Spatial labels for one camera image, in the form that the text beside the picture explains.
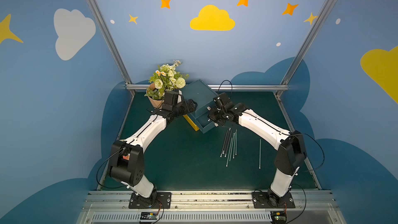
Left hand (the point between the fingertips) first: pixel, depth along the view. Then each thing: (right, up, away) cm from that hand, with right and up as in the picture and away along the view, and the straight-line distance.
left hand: (191, 104), depth 87 cm
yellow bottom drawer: (+1, -13, +8) cm, 15 cm away
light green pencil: (+27, -24, +8) cm, 37 cm away
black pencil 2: (+22, -24, +6) cm, 33 cm away
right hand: (+10, -6, -1) cm, 12 cm away
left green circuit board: (-19, -53, -16) cm, 58 cm away
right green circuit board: (+43, -55, -14) cm, 71 cm away
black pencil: (+21, -24, +8) cm, 33 cm away
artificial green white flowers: (-15, +16, +2) cm, 22 cm away
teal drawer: (+8, -11, 0) cm, 14 cm away
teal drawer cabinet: (+7, +6, +6) cm, 11 cm away
